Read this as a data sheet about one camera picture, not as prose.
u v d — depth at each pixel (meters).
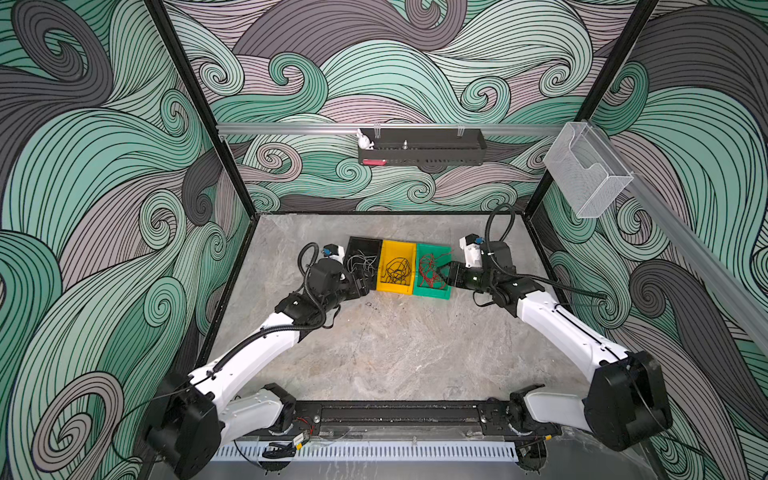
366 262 1.03
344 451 0.70
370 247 1.08
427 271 1.00
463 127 0.93
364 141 0.85
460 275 0.73
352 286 0.70
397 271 1.01
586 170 0.79
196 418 0.38
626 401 0.40
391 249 1.03
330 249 0.71
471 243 0.75
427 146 0.95
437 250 1.00
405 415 0.75
